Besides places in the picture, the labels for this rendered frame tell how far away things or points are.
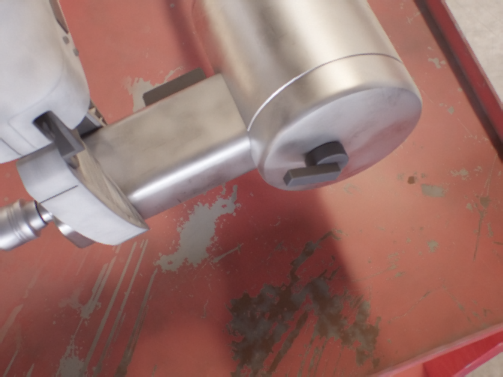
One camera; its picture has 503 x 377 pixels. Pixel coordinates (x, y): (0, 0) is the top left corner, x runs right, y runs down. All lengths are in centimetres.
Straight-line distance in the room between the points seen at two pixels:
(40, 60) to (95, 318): 28
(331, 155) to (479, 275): 18
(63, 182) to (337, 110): 14
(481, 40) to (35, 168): 139
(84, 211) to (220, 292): 19
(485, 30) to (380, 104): 129
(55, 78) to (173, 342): 28
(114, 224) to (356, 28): 15
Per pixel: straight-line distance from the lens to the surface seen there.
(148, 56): 62
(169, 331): 54
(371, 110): 41
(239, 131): 42
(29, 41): 30
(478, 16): 171
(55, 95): 30
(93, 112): 45
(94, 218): 39
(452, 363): 82
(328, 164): 42
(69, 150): 34
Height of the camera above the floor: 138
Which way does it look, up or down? 68 degrees down
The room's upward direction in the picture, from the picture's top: straight up
